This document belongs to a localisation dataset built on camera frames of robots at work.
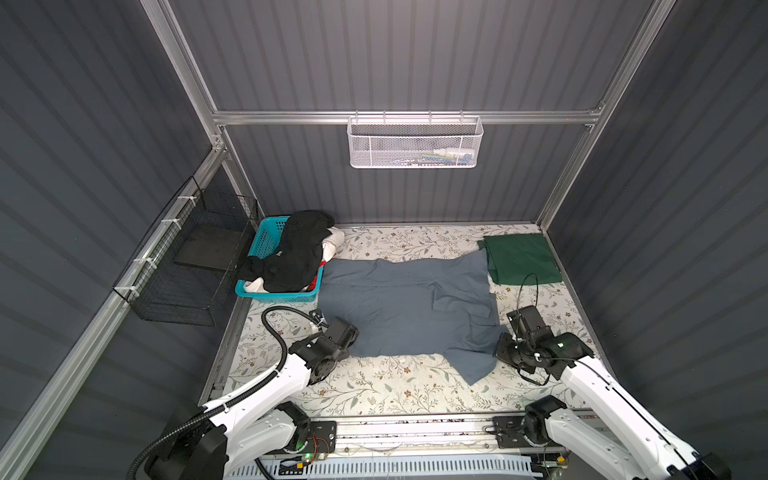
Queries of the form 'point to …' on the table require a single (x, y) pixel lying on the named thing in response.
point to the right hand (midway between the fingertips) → (500, 353)
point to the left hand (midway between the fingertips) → (335, 345)
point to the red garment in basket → (313, 283)
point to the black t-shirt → (295, 266)
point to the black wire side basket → (188, 266)
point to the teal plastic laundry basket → (266, 241)
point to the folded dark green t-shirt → (519, 258)
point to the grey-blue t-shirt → (444, 306)
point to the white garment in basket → (334, 239)
